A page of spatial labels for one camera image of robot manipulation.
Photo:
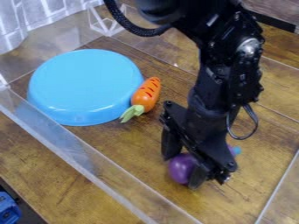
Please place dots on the blue object at corner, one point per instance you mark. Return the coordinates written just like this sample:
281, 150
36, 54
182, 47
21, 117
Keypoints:
9, 210

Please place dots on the clear acrylic enclosure wall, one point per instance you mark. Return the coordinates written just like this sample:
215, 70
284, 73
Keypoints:
100, 174

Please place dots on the clear acrylic corner bracket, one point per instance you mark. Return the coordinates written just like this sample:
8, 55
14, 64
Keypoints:
105, 26

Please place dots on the white brick pattern curtain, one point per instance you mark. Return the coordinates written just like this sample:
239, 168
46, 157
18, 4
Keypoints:
25, 15

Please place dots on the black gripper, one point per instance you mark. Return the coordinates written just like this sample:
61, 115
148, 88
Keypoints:
195, 130

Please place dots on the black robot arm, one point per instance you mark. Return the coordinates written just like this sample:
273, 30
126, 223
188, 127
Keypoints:
228, 36

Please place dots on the blue round tray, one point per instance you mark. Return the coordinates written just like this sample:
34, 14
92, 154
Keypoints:
82, 87

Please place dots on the purple toy eggplant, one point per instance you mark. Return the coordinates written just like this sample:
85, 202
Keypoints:
180, 168

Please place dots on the orange toy carrot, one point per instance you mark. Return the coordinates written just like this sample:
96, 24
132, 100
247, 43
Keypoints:
142, 99

